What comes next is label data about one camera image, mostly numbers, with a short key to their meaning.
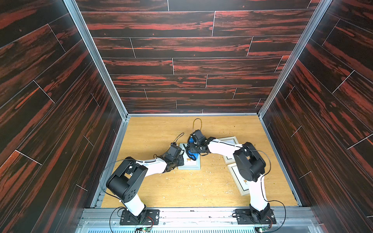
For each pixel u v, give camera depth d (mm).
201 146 726
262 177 549
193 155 910
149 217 731
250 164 532
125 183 454
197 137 784
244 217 723
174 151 735
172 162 738
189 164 910
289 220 734
